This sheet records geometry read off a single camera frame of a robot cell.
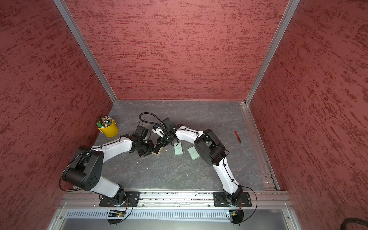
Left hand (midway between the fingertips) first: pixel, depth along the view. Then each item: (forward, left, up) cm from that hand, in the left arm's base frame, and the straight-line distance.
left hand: (154, 153), depth 90 cm
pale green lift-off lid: (0, -26, +1) cm, 26 cm away
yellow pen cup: (+12, +29, +7) cm, 33 cm away
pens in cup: (+13, +30, +15) cm, 36 cm away
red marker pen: (+14, -58, -1) cm, 59 cm away
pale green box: (+3, -16, 0) cm, 16 cm away
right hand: (+5, -3, 0) cm, 6 cm away
